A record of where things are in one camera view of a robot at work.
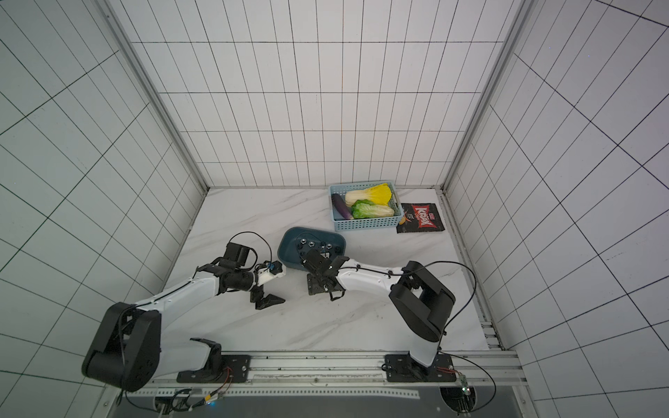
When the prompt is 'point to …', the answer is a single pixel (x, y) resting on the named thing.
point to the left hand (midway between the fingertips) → (276, 288)
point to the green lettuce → (365, 209)
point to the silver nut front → (311, 244)
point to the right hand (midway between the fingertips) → (313, 287)
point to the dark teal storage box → (295, 243)
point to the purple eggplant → (341, 205)
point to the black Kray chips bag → (420, 218)
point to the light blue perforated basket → (341, 223)
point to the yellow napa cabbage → (380, 194)
